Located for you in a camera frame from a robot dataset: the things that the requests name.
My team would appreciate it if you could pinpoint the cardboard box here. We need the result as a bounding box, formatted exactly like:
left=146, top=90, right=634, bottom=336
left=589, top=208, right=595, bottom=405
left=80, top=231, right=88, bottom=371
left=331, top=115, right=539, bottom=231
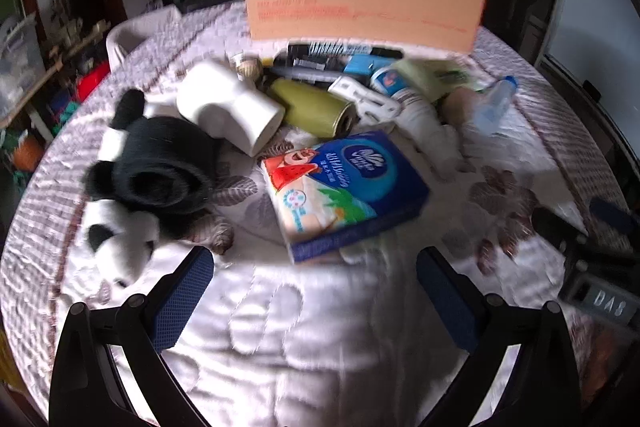
left=239, top=0, right=493, bottom=56

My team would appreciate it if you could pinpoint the olive green cylinder roll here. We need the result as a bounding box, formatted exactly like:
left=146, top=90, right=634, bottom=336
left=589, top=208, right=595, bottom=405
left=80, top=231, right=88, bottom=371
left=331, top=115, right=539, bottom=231
left=267, top=78, right=357, bottom=138

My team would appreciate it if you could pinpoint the blue tissue pack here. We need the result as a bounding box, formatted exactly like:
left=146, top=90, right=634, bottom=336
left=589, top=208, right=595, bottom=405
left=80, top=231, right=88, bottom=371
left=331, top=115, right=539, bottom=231
left=260, top=130, right=431, bottom=264

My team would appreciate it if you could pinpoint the white pipe tee fitting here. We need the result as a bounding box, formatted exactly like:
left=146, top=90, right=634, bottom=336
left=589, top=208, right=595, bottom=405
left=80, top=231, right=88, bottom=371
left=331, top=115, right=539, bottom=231
left=176, top=59, right=286, bottom=156

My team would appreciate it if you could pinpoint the green packet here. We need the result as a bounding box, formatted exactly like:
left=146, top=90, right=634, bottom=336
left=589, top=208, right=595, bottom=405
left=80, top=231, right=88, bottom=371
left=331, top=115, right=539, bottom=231
left=392, top=58, right=486, bottom=102

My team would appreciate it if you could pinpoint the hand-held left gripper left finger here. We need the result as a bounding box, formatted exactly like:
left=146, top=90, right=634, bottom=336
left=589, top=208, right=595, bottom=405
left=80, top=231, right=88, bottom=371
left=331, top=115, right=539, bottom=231
left=48, top=246, right=216, bottom=427

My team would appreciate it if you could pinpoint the red plastic stool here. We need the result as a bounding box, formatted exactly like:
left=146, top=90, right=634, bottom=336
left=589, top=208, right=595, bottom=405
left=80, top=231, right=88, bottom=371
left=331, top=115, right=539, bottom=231
left=75, top=62, right=111, bottom=100

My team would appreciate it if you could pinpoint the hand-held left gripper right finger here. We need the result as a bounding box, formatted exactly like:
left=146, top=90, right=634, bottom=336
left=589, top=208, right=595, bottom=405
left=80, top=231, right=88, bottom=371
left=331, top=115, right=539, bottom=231
left=416, top=246, right=583, bottom=427

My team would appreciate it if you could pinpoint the black rod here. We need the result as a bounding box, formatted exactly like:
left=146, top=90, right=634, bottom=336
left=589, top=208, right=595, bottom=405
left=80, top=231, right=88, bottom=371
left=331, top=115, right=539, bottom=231
left=265, top=59, right=346, bottom=82

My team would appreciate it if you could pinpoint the panda plush toy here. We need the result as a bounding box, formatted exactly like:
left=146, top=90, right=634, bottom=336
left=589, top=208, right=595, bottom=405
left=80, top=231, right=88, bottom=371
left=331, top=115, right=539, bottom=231
left=81, top=88, right=162, bottom=290

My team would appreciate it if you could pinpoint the white tube blue label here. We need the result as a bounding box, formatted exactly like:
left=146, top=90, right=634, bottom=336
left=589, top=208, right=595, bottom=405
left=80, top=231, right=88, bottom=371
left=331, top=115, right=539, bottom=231
left=370, top=66, right=463, bottom=180

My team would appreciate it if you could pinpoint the blue remote control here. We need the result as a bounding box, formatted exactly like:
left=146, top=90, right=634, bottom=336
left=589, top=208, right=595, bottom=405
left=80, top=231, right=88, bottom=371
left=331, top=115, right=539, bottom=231
left=287, top=41, right=404, bottom=60

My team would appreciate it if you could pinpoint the light blue small box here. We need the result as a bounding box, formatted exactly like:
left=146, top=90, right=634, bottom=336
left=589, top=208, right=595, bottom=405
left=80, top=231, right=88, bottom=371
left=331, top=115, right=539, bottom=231
left=344, top=55, right=383, bottom=76

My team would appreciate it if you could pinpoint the white chair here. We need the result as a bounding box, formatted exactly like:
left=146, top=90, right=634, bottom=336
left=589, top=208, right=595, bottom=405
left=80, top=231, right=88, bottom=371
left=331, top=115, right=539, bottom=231
left=106, top=4, right=183, bottom=70

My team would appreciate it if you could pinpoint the tan rounded object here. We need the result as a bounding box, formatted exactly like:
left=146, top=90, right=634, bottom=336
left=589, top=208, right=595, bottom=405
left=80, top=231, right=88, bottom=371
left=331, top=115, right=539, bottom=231
left=440, top=87, right=481, bottom=128

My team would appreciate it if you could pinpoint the clear plastic water bottle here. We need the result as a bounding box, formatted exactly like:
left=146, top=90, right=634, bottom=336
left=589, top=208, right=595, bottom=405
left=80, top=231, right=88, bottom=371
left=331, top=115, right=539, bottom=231
left=470, top=76, right=518, bottom=135

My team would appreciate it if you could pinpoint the black rolled cloth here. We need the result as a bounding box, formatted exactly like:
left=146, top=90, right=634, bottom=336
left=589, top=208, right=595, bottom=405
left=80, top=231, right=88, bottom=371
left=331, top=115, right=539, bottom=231
left=111, top=116, right=222, bottom=217

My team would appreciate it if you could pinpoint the dark low table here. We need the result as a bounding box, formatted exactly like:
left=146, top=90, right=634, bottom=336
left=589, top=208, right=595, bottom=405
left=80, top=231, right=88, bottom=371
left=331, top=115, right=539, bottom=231
left=180, top=0, right=246, bottom=12

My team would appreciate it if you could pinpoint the white plastic clip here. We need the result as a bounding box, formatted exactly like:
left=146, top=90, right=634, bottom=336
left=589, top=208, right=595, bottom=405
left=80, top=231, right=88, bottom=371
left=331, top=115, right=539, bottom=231
left=327, top=76, right=403, bottom=124

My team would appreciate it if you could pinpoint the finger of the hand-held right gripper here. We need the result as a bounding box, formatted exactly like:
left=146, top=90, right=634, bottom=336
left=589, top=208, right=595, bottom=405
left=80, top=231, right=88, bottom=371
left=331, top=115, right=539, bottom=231
left=589, top=198, right=636, bottom=239
left=531, top=206, right=591, bottom=253

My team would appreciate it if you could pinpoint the wooden shelf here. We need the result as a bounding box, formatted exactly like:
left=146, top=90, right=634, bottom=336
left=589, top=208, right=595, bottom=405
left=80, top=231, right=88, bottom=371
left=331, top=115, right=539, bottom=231
left=0, top=17, right=111, bottom=128

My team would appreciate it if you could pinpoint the small round metal jar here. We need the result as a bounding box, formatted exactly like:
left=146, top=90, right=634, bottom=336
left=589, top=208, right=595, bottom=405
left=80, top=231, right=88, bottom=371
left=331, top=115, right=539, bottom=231
left=229, top=52, right=263, bottom=80

